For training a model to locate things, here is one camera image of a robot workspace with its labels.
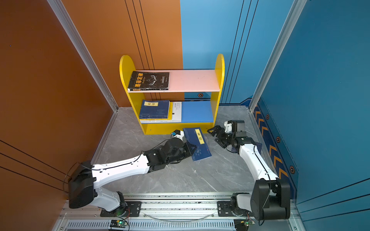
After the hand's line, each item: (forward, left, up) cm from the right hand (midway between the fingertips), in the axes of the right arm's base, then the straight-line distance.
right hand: (209, 134), depth 83 cm
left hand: (-10, +7, +3) cm, 12 cm away
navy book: (+18, +34, +4) cm, 39 cm away
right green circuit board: (-41, -14, -20) cm, 47 cm away
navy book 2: (-3, +9, +3) cm, 10 cm away
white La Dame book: (+19, +20, -1) cm, 28 cm away
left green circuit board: (-40, +48, -18) cm, 65 cm away
